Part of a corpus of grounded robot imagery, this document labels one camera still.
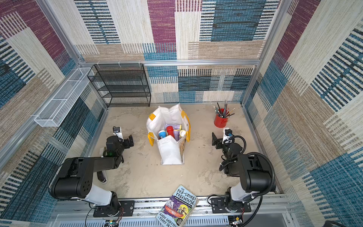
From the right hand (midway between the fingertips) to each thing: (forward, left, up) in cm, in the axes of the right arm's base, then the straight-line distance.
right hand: (221, 133), depth 90 cm
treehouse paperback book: (-39, +26, -7) cm, 48 cm away
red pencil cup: (+16, -4, -4) cm, 16 cm away
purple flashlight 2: (+1, +28, -2) cm, 28 cm away
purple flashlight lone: (-1, +24, +3) cm, 24 cm away
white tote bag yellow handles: (-12, +31, 0) cm, 33 cm away
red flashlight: (+3, +32, 0) cm, 32 cm away
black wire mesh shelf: (+38, +70, +10) cm, 80 cm away
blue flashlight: (-1, +37, +1) cm, 37 cm away
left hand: (+1, +63, -3) cm, 63 cm away
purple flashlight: (+10, +29, -6) cm, 32 cm away
